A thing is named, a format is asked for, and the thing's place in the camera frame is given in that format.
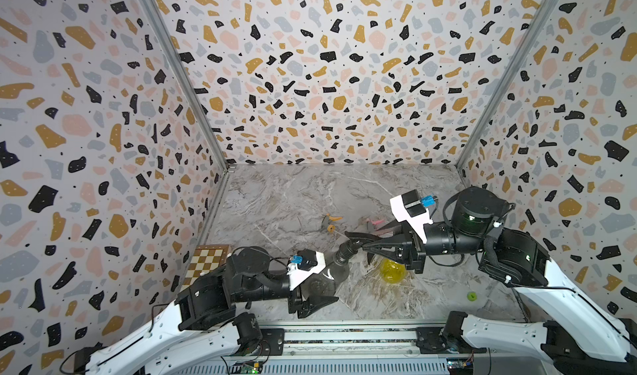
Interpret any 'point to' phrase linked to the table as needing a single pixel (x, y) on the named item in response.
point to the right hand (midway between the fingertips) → (367, 245)
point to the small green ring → (472, 296)
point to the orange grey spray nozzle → (326, 224)
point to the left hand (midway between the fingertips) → (334, 281)
